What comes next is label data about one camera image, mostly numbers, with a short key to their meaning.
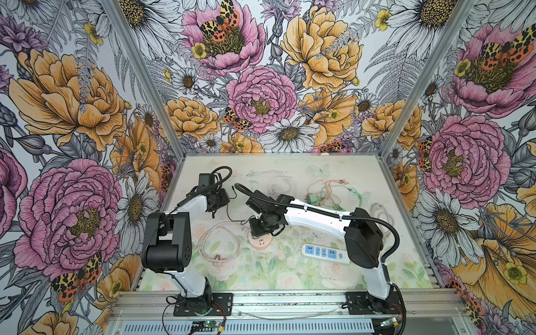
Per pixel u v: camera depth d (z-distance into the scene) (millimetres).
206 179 772
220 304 739
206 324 710
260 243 867
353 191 1052
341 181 1092
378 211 982
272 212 625
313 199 1011
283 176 1111
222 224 941
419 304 779
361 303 744
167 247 475
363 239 490
